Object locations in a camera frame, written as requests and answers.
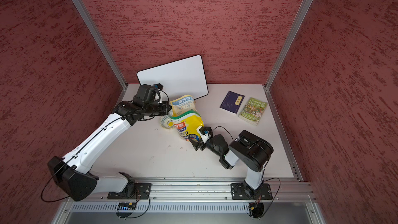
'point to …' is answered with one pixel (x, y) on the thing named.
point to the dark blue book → (232, 102)
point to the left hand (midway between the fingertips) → (170, 110)
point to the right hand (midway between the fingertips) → (195, 134)
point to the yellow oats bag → (186, 118)
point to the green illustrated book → (253, 110)
